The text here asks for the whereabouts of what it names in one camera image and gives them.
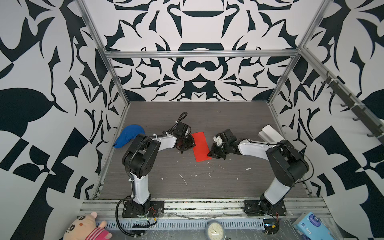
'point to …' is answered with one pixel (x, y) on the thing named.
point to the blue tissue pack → (309, 226)
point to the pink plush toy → (85, 227)
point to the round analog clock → (215, 230)
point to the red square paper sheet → (201, 148)
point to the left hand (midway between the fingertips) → (197, 142)
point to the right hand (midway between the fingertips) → (207, 153)
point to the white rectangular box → (268, 133)
